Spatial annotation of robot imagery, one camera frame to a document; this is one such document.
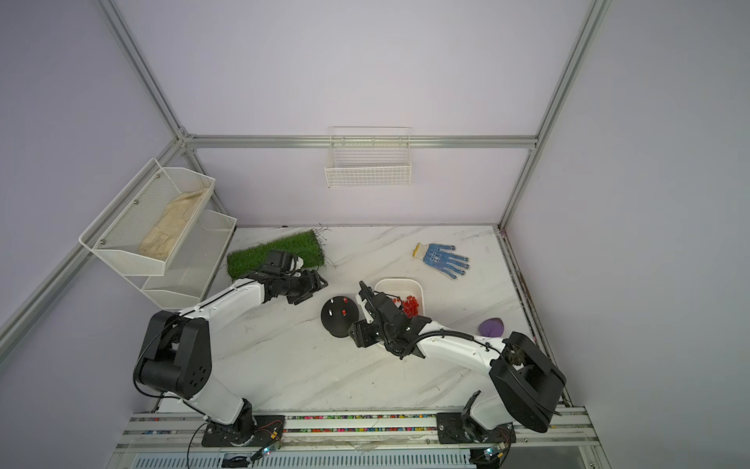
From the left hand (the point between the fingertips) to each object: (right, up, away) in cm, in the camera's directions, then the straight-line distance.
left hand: (320, 290), depth 91 cm
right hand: (+13, -11, -7) cm, 19 cm away
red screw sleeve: (+8, -5, -7) cm, 12 cm away
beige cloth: (-39, +15, -15) cm, 44 cm away
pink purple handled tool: (+54, -12, 0) cm, 56 cm away
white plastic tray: (+29, -2, +7) cm, 30 cm away
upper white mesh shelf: (-46, +21, -11) cm, 51 cm away
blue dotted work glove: (+40, +9, +20) cm, 46 cm away
